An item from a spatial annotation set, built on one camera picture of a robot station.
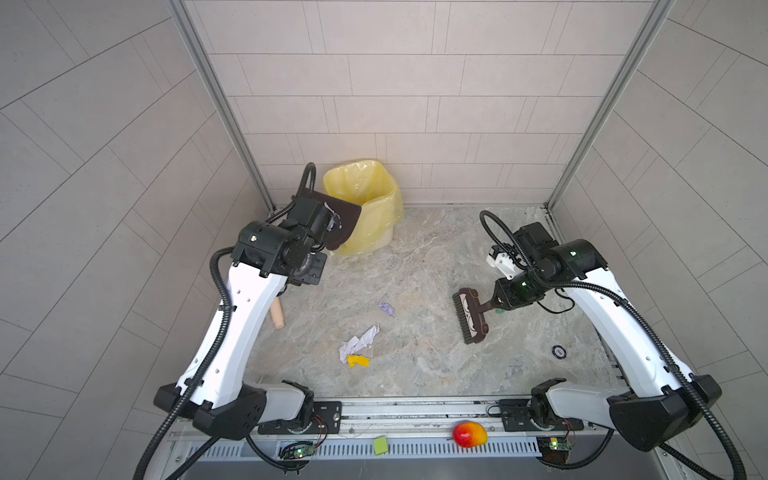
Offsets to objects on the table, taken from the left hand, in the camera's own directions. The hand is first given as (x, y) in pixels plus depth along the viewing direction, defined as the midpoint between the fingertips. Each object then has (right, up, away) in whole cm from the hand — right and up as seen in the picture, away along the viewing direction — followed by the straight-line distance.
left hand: (311, 265), depth 66 cm
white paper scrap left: (+7, -24, +15) cm, 29 cm away
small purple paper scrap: (+16, -16, +23) cm, 32 cm away
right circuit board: (+55, -43, +2) cm, 70 cm away
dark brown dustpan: (+6, +11, +8) cm, 15 cm away
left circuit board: (-3, -41, 0) cm, 41 cm away
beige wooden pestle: (-16, -17, +21) cm, 31 cm away
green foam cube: (+15, -42, +2) cm, 45 cm away
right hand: (+42, -9, +4) cm, 43 cm away
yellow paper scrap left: (+9, -27, +13) cm, 31 cm away
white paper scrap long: (+11, -23, +18) cm, 31 cm away
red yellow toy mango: (+36, -38, +1) cm, 52 cm away
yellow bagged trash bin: (+10, +23, +34) cm, 42 cm away
